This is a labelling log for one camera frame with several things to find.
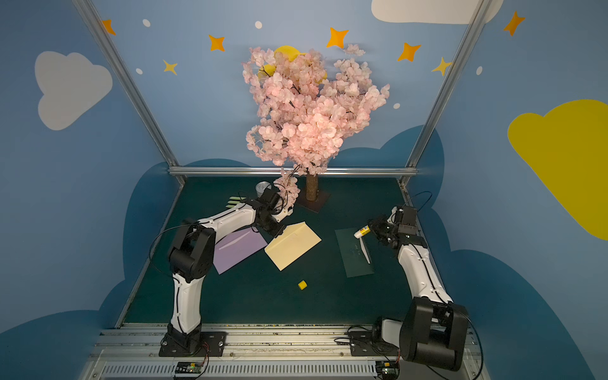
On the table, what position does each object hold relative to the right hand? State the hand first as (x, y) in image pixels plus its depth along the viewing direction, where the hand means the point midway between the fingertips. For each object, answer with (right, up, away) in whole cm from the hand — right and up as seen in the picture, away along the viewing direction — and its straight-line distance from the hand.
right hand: (371, 219), depth 87 cm
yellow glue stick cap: (-26, -24, -1) cm, 36 cm away
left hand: (-35, -5, +12) cm, 37 cm away
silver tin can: (-46, +14, +25) cm, 54 cm away
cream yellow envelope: (-29, -10, +13) cm, 33 cm away
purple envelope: (-53, -13, +9) cm, 56 cm away
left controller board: (-61, -45, -15) cm, 77 cm away
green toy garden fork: (-59, +6, +25) cm, 64 cm away
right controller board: (+1, -46, -14) cm, 48 cm away
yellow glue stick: (-4, -4, -3) cm, 7 cm away
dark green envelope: (-5, -17, +7) cm, 19 cm away
